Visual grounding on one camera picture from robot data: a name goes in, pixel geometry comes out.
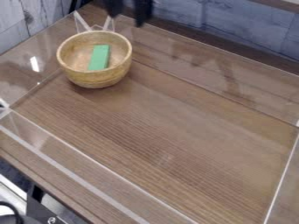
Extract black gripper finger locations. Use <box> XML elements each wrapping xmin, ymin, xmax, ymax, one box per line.
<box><xmin>133</xmin><ymin>0</ymin><xmax>154</xmax><ymax>27</ymax></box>
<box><xmin>103</xmin><ymin>0</ymin><xmax>124</xmax><ymax>18</ymax></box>

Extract green rectangular stick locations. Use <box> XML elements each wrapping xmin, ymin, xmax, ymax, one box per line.
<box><xmin>87</xmin><ymin>45</ymin><xmax>109</xmax><ymax>71</ymax></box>

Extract wooden bowl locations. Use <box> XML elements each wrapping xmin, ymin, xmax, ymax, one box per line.
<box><xmin>55</xmin><ymin>31</ymin><xmax>132</xmax><ymax>88</ymax></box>

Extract clear acrylic tray walls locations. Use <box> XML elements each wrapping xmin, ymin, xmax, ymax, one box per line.
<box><xmin>0</xmin><ymin>17</ymin><xmax>299</xmax><ymax>224</ymax></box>

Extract black table leg bracket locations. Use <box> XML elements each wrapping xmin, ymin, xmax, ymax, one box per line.
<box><xmin>25</xmin><ymin>185</ymin><xmax>63</xmax><ymax>224</ymax></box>

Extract black cable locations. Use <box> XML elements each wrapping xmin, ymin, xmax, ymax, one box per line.
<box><xmin>0</xmin><ymin>200</ymin><xmax>23</xmax><ymax>224</ymax></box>

